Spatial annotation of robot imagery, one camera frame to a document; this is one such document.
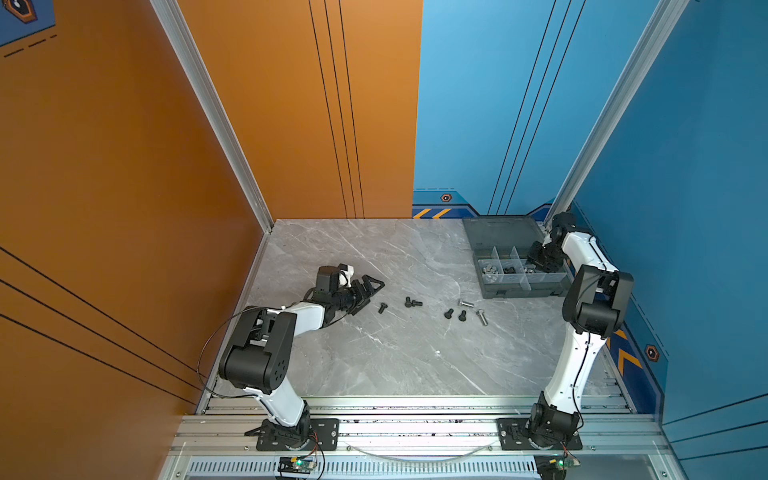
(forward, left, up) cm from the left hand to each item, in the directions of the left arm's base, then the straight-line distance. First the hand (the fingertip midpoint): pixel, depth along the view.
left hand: (379, 289), depth 92 cm
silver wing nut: (+11, -38, -4) cm, 39 cm away
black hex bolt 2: (-4, -22, -7) cm, 24 cm away
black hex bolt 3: (-5, -26, -7) cm, 28 cm away
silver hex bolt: (-6, -33, -7) cm, 34 cm away
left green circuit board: (-44, +18, -9) cm, 48 cm away
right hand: (+13, -51, -2) cm, 53 cm away
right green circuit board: (-44, -43, -8) cm, 62 cm away
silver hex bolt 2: (-1, -28, -7) cm, 28 cm away
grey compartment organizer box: (+18, -42, -2) cm, 46 cm away
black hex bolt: (-2, -1, -7) cm, 8 cm away
